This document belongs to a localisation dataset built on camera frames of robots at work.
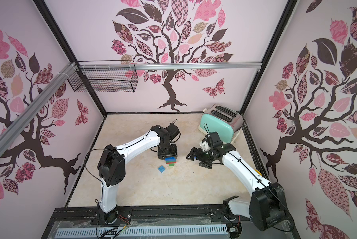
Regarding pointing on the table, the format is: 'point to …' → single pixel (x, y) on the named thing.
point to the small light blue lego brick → (161, 169)
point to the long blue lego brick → (170, 159)
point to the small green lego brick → (171, 165)
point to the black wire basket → (105, 76)
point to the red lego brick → (171, 162)
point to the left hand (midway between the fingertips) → (172, 160)
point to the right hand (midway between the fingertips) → (193, 159)
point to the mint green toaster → (226, 122)
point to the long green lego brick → (170, 161)
